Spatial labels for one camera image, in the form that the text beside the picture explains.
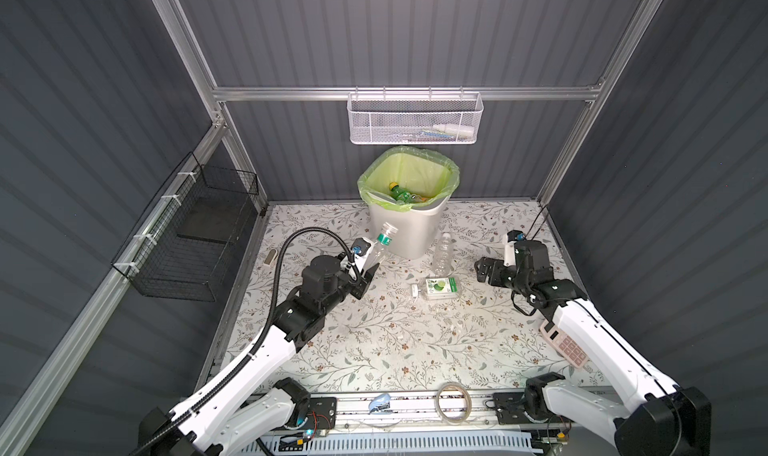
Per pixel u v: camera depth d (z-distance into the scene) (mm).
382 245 721
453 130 940
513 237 721
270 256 1014
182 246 731
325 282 535
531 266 610
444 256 1049
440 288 917
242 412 540
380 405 738
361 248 609
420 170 980
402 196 991
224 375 435
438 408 738
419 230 879
